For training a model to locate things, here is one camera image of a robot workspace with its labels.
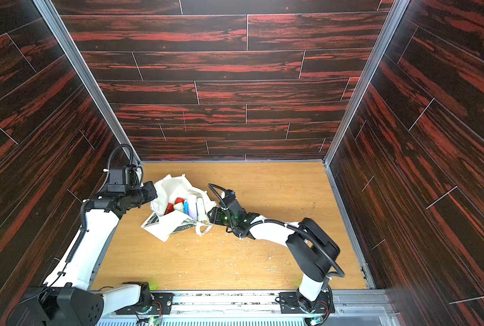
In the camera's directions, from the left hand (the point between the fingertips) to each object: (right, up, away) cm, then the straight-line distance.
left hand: (157, 189), depth 79 cm
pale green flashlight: (+16, -12, +7) cm, 21 cm away
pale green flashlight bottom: (+5, -8, +12) cm, 15 cm away
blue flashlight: (+9, -9, +10) cm, 16 cm away
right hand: (+22, -10, +9) cm, 26 cm away
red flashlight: (+3, -6, +19) cm, 20 cm away
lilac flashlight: (+12, -8, +9) cm, 17 cm away
